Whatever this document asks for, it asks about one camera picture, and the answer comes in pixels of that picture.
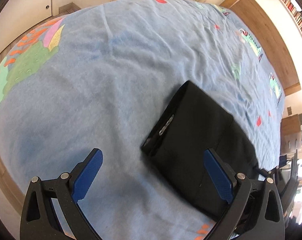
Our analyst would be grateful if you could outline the row of books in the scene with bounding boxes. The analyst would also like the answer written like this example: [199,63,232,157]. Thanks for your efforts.
[268,0,302,53]

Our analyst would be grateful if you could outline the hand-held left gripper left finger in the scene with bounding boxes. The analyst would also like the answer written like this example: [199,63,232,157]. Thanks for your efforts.
[20,148,104,240]

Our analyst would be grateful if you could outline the grey desk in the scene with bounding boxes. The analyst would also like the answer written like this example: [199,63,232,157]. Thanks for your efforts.
[278,150,301,205]

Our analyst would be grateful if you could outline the wooden dresser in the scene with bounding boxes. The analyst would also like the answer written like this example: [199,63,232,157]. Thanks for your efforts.
[281,114,302,155]

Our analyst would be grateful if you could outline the wooden headboard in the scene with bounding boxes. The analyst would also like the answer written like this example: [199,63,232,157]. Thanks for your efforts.
[220,0,302,97]

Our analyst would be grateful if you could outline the blue patterned bed blanket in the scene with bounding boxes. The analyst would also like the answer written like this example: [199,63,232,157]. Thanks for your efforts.
[0,0,285,240]

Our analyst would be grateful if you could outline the black pants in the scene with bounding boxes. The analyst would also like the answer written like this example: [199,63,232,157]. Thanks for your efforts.
[140,80,260,220]

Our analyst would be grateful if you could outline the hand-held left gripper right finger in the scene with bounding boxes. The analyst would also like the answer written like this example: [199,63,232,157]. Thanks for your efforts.
[203,148,285,240]

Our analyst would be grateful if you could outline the blue dinosaur print pillow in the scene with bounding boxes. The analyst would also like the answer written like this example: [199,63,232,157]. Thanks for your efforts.
[231,25,265,63]
[264,70,285,108]

